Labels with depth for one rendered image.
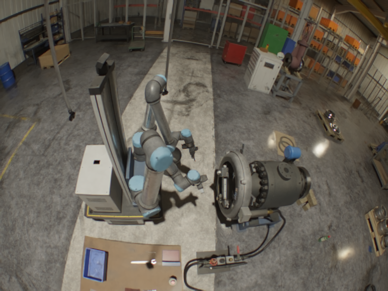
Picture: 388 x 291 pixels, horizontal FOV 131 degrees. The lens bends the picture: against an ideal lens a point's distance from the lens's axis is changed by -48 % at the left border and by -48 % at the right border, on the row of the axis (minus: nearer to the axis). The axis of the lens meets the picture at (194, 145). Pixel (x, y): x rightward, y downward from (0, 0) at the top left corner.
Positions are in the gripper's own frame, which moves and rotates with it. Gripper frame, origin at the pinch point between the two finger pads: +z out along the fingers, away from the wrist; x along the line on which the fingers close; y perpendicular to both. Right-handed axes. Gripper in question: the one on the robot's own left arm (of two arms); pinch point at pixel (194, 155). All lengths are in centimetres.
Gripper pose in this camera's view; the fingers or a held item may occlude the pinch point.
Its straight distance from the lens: 180.7
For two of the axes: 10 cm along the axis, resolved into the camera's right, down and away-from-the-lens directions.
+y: 9.7, -1.9, -1.6
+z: 2.5, 7.1, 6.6
